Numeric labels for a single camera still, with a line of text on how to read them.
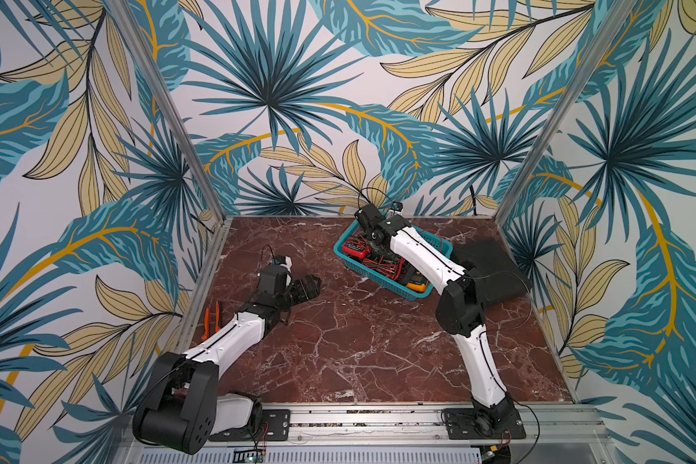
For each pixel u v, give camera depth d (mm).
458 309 559
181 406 405
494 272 1130
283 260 797
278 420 737
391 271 919
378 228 704
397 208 849
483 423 647
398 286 892
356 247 950
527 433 732
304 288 780
